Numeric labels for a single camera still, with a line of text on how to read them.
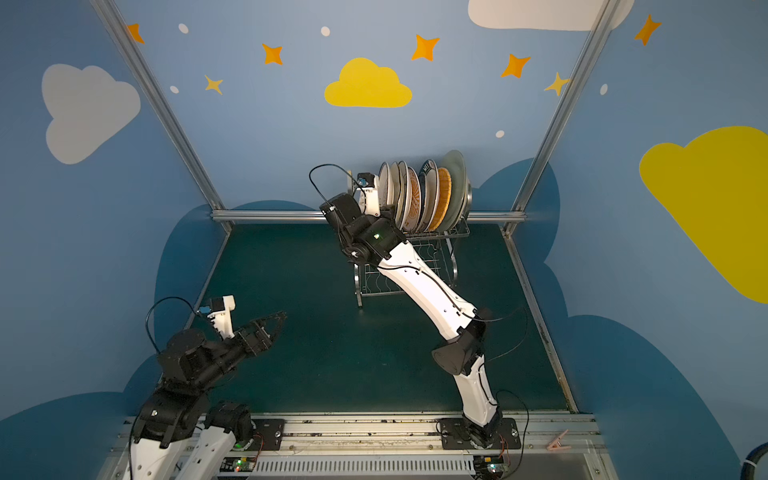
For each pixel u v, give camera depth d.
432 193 0.73
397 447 0.74
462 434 0.76
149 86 0.80
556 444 0.73
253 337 0.59
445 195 0.74
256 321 0.59
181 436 0.48
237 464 0.70
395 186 0.74
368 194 0.61
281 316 0.65
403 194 0.70
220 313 0.60
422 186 0.72
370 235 0.51
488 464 0.71
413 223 0.75
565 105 0.85
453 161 0.77
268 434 0.74
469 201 0.76
